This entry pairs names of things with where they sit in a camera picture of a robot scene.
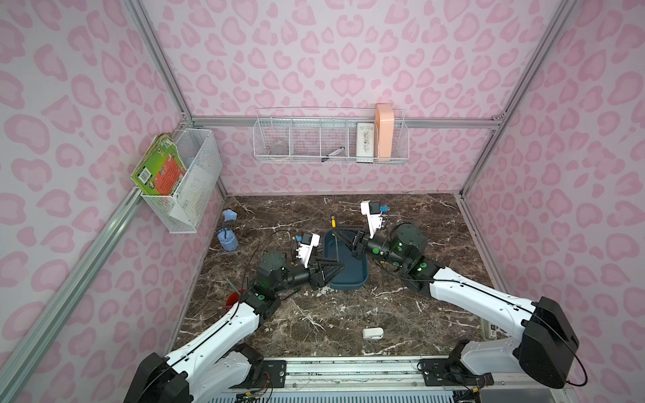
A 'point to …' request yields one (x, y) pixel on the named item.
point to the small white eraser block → (373, 333)
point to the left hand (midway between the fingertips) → (341, 266)
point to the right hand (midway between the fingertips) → (332, 233)
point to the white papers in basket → (189, 206)
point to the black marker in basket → (327, 156)
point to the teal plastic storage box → (354, 274)
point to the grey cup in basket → (279, 149)
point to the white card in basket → (364, 143)
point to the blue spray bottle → (227, 238)
